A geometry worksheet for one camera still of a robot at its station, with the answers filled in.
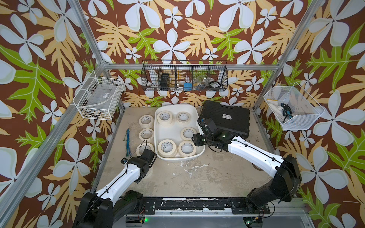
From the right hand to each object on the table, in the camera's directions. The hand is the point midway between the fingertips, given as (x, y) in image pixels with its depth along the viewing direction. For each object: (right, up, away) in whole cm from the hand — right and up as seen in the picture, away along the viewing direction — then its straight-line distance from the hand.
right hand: (193, 137), depth 82 cm
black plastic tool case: (+33, +10, +20) cm, 40 cm away
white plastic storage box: (-13, +6, +25) cm, 29 cm away
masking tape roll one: (-33, -1, +21) cm, 39 cm away
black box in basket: (-20, +38, +17) cm, 46 cm away
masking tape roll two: (-35, +9, +28) cm, 46 cm away
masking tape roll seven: (-3, +1, +22) cm, 22 cm away
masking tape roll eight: (-17, -9, +13) cm, 23 cm away
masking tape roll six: (-4, -9, +11) cm, 14 cm away
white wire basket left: (-54, +23, -3) cm, 59 cm away
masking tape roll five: (-6, +13, +31) cm, 35 cm away
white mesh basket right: (+59, +15, -9) cm, 61 cm away
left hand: (-31, -20, +3) cm, 37 cm away
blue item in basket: (-3, +33, +13) cm, 36 cm away
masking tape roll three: (-34, -8, +12) cm, 37 cm away
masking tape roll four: (-21, +13, +29) cm, 38 cm away
